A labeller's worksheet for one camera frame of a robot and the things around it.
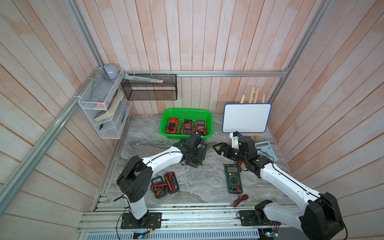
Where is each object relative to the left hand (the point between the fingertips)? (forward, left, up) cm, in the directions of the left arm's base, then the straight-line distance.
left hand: (198, 153), depth 89 cm
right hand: (-1, -10, +8) cm, 13 cm away
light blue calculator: (+8, -45, -6) cm, 46 cm away
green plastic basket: (+31, +13, -7) cm, 34 cm away
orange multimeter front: (+25, -3, -3) cm, 25 cm away
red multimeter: (+20, +18, 0) cm, 27 cm away
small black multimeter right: (-17, +15, -5) cm, 23 cm away
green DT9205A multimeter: (-7, +3, +3) cm, 8 cm away
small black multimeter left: (-18, +22, -5) cm, 29 cm away
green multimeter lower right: (-13, -21, -6) cm, 25 cm away
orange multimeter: (+24, +7, -4) cm, 25 cm away
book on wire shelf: (+11, +48, +24) cm, 55 cm away
